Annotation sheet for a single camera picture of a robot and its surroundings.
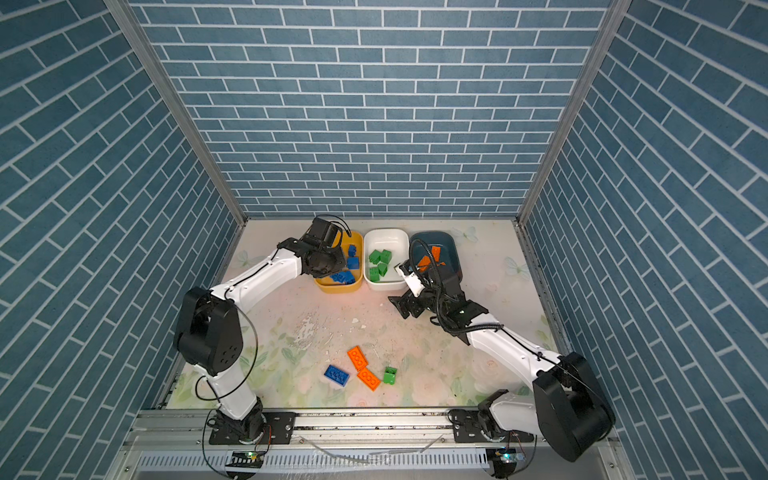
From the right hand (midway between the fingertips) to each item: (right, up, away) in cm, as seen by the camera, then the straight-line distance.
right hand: (399, 283), depth 83 cm
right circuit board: (+27, -40, -12) cm, 49 cm away
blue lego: (-15, +5, +15) cm, 22 cm away
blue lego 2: (-18, +1, +11) cm, 21 cm away
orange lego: (-12, -21, +1) cm, 25 cm away
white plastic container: (-2, +13, +25) cm, 28 cm away
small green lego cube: (-5, +7, +22) cm, 23 cm away
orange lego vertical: (+14, +8, +25) cm, 29 cm away
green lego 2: (-9, +1, +16) cm, 18 cm away
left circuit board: (-38, -41, -11) cm, 57 cm away
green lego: (-9, +6, +22) cm, 25 cm away
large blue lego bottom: (-17, -25, -2) cm, 31 cm away
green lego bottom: (-3, -26, -1) cm, 26 cm away
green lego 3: (-6, +3, +19) cm, 20 cm away
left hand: (-17, +5, +9) cm, 20 cm away
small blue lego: (-17, +9, +25) cm, 32 cm away
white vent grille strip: (-19, -41, -13) cm, 47 cm away
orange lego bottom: (-8, -26, -1) cm, 28 cm away
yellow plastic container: (-15, +12, -5) cm, 20 cm away
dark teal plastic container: (+18, +4, +24) cm, 30 cm away
